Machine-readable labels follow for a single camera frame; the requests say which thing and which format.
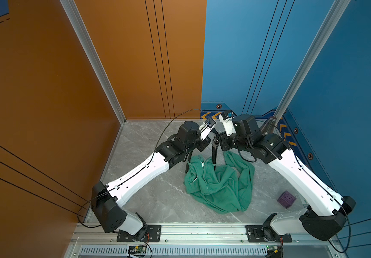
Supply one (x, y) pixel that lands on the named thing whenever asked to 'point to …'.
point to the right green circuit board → (272, 248)
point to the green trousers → (226, 188)
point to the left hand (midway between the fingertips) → (207, 129)
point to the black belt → (214, 156)
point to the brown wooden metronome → (269, 126)
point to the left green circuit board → (141, 248)
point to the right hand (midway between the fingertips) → (218, 135)
